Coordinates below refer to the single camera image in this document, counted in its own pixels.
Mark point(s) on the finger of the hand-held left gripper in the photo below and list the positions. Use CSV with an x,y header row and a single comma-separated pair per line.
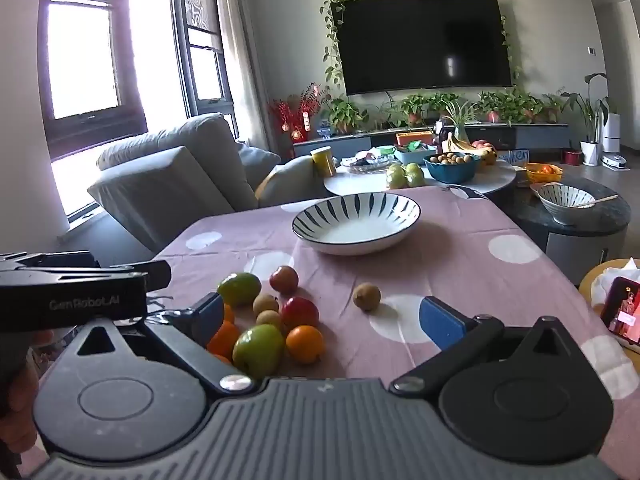
x,y
130,275
50,260

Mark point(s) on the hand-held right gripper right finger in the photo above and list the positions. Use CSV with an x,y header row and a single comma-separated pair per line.
x,y
440,322

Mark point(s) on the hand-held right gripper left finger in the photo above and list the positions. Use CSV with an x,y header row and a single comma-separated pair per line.
x,y
210,315

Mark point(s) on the orange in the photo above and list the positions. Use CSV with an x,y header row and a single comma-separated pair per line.
x,y
223,337
222,359
305,344
228,313

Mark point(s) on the green mango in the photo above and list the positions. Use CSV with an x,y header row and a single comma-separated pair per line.
x,y
239,287

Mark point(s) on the brown kiwi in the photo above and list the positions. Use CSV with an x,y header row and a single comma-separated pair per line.
x,y
366,296
265,304

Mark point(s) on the yellowish tan round fruit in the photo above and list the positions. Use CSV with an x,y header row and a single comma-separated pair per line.
x,y
269,319

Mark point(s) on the dark red apple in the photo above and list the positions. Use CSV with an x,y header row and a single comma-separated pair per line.
x,y
284,279

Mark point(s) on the striped shallow white bowl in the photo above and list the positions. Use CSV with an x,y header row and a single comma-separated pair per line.
x,y
356,222

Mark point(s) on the person's left hand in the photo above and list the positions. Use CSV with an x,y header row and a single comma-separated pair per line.
x,y
22,400

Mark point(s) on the grey sofa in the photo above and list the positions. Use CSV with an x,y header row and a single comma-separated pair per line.
x,y
165,175

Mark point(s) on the blue bowl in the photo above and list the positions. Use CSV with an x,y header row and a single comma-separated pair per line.
x,y
452,174

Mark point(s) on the yellow stool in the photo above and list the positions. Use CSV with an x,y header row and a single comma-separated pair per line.
x,y
587,285

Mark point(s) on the grey cushion with yellow edge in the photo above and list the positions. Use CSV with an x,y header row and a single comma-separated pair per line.
x,y
290,180

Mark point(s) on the grey pillow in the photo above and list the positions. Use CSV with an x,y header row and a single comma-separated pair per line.
x,y
257,162

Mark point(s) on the white round table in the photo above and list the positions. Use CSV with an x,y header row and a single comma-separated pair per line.
x,y
360,184

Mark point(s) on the pile of brown nuts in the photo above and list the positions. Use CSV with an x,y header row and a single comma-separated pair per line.
x,y
450,159

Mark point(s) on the pink plate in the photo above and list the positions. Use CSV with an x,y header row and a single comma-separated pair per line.
x,y
535,189

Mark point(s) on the striped deep bowl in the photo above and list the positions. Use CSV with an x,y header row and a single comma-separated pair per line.
x,y
562,210

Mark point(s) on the blue basket of snacks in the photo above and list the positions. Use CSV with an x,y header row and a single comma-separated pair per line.
x,y
415,155

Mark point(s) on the white tissue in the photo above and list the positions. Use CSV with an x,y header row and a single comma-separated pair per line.
x,y
607,280

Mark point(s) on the glass plate of snacks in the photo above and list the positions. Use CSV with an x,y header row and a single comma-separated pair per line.
x,y
369,162

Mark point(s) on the orange plastic basket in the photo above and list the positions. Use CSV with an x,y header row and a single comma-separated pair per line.
x,y
537,176

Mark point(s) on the bunch of bananas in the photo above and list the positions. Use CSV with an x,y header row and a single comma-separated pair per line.
x,y
462,145

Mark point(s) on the green lidded container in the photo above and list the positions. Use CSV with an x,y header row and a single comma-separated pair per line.
x,y
385,150

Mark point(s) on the blue lettered box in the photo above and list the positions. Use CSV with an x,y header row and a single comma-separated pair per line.
x,y
515,157

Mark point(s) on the smartphone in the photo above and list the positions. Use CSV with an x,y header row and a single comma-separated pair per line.
x,y
622,310

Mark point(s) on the pink peaches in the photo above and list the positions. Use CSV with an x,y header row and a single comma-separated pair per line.
x,y
482,144

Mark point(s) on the orange box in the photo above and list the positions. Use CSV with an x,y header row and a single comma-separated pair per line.
x,y
414,137

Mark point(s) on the dark bottle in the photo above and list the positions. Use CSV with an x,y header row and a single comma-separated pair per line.
x,y
442,135

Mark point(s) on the yellow can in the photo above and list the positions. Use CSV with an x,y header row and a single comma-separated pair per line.
x,y
323,161

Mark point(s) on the dark round table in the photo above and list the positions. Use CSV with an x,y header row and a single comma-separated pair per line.
x,y
607,230

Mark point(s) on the wooden chopstick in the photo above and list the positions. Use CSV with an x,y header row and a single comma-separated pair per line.
x,y
600,201

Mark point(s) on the spider plant in vase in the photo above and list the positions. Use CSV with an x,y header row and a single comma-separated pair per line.
x,y
461,117

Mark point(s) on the grey television cabinet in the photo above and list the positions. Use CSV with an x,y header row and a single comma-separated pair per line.
x,y
530,135

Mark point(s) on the small red pot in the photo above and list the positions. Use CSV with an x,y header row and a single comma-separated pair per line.
x,y
573,156

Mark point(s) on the green potted plant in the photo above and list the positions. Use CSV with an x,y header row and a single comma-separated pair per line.
x,y
414,107
554,106
522,105
491,105
442,101
344,114

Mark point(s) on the blue white porcelain ornament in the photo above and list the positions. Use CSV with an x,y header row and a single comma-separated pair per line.
x,y
326,129

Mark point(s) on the red festive decoration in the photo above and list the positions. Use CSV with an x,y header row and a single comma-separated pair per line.
x,y
292,110

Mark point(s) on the tall plant in white pot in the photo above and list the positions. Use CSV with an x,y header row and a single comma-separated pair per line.
x,y
590,152

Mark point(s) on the dark framed narrow window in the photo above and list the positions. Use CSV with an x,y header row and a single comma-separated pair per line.
x,y
200,40

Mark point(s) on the beige curtain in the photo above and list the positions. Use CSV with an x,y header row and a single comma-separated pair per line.
x,y
245,50

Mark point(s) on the black television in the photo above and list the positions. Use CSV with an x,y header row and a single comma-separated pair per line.
x,y
422,42

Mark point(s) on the green hanging vine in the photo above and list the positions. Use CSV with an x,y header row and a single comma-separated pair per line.
x,y
334,45

